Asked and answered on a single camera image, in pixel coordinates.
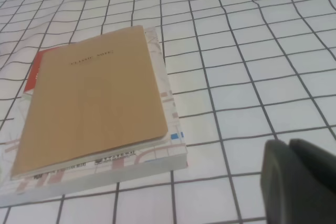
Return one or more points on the tan kraft notebook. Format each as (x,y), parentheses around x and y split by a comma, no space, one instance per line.
(92,99)

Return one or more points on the white grid tablecloth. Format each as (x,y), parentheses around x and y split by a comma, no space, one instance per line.
(241,72)

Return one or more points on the white red map-cover book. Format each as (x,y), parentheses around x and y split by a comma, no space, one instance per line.
(171,154)

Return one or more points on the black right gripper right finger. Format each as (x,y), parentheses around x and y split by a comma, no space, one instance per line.
(313,157)

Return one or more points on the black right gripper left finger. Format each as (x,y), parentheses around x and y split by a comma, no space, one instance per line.
(291,192)

